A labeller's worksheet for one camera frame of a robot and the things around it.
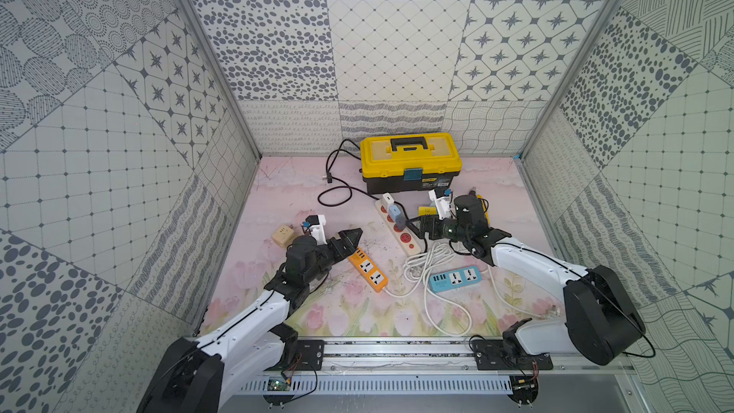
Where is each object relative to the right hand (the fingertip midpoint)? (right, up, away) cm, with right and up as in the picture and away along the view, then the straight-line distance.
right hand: (415, 225), depth 85 cm
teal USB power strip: (+12, -16, 0) cm, 20 cm away
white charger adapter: (-8, +7, +12) cm, 16 cm away
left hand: (-18, -1, -5) cm, 19 cm away
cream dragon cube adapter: (-43, -5, +7) cm, 44 cm away
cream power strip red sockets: (-3, -6, +8) cm, 10 cm away
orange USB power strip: (-14, -14, +1) cm, 20 cm away
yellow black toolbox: (0, +20, +13) cm, 24 cm away
